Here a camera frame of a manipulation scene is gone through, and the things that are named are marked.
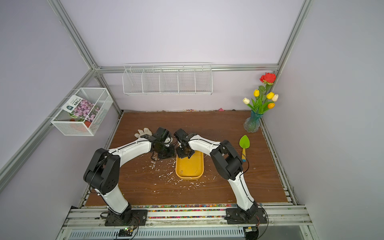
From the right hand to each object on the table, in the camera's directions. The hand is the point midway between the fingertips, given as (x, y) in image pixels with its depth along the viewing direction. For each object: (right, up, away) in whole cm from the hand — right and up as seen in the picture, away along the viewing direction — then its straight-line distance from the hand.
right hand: (182, 153), depth 96 cm
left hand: (-3, -1, -7) cm, 8 cm away
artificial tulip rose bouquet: (+52, +35, -3) cm, 63 cm away
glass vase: (+48, +19, +6) cm, 52 cm away
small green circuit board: (-25, -34, -25) cm, 49 cm away
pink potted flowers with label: (-48, +26, -22) cm, 59 cm away
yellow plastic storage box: (+6, -8, -6) cm, 12 cm away
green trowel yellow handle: (+43, +6, +5) cm, 43 cm away
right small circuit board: (+37, -34, -24) cm, 56 cm away
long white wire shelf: (-10, +50, +3) cm, 51 cm away
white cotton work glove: (-27, +14, +12) cm, 33 cm away
